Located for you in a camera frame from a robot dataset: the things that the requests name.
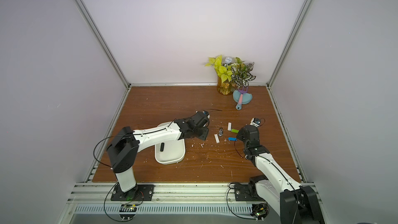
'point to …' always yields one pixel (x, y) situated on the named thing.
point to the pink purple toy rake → (239, 106)
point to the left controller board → (127, 208)
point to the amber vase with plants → (231, 74)
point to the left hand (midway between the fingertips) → (208, 132)
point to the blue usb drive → (232, 139)
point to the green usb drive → (235, 130)
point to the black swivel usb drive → (221, 130)
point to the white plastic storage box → (170, 152)
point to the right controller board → (259, 210)
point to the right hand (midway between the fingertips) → (245, 126)
